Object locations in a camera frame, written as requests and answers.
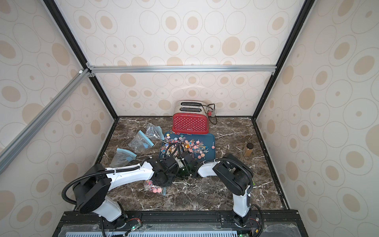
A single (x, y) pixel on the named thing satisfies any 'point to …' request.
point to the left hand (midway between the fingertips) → (172, 184)
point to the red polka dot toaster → (190, 116)
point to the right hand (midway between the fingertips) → (174, 175)
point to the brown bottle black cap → (248, 150)
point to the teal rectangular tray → (207, 139)
